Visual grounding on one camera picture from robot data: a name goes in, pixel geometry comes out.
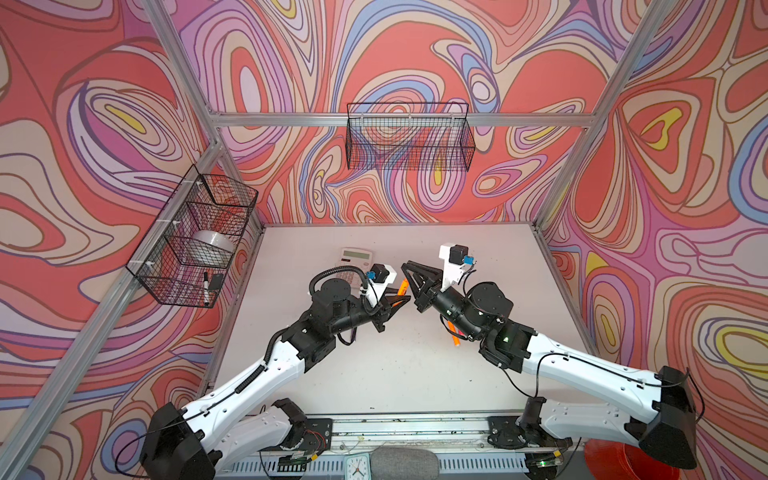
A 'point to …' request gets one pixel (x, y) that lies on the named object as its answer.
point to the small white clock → (357, 466)
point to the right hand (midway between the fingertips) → (403, 277)
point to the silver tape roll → (213, 242)
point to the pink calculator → (352, 256)
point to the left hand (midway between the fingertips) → (407, 291)
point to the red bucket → (614, 460)
